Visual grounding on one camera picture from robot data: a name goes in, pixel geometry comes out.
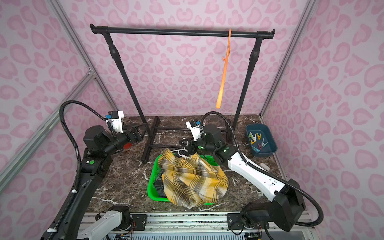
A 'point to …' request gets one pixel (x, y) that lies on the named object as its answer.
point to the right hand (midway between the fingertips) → (181, 143)
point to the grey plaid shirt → (159, 185)
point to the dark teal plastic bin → (261, 141)
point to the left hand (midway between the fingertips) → (143, 124)
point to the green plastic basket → (156, 168)
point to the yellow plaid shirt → (190, 182)
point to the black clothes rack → (152, 132)
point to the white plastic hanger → (185, 157)
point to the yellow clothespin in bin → (259, 137)
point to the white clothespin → (254, 138)
